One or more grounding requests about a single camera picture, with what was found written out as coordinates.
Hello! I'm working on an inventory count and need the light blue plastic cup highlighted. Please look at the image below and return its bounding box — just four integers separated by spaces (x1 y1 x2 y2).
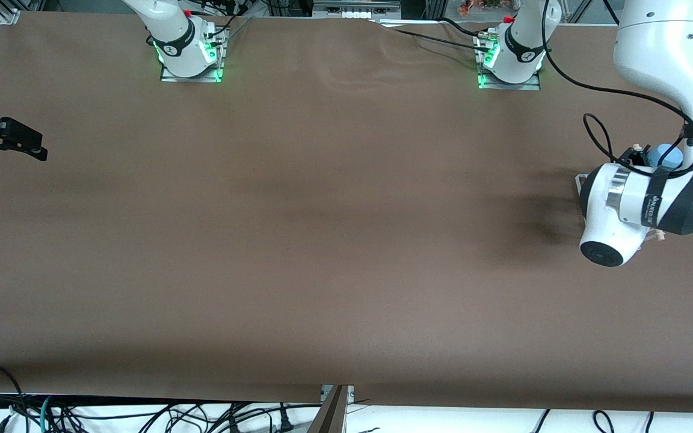
647 143 684 170

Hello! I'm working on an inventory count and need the brown table cover sheet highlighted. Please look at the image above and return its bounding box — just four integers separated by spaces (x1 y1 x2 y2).
0 11 693 416

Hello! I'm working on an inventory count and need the grey power strip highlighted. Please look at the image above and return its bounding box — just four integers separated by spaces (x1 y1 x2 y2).
313 0 401 19

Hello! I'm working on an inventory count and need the dark brown wooden strut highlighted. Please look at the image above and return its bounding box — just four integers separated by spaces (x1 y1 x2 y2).
307 385 348 433

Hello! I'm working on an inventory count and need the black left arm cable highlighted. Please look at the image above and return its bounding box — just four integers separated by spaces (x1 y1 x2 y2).
541 0 693 202

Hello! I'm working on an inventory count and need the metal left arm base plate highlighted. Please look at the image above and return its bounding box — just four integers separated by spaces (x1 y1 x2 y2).
476 30 543 91

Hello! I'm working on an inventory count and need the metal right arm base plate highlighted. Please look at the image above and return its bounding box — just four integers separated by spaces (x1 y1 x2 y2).
160 27 227 83

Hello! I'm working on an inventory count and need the black cable across table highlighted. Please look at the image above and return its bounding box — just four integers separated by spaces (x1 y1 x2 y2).
383 18 491 52

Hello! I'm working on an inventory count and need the silver metal bracket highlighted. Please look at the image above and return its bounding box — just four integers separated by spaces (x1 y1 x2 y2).
321 385 354 407

